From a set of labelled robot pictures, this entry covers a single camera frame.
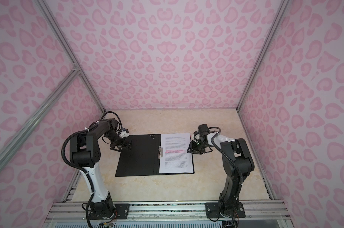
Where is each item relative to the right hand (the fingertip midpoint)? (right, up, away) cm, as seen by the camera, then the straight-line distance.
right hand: (190, 150), depth 93 cm
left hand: (-43, +1, +2) cm, 43 cm away
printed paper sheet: (-10, -5, -1) cm, 11 cm away
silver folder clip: (-20, -1, +2) cm, 20 cm away
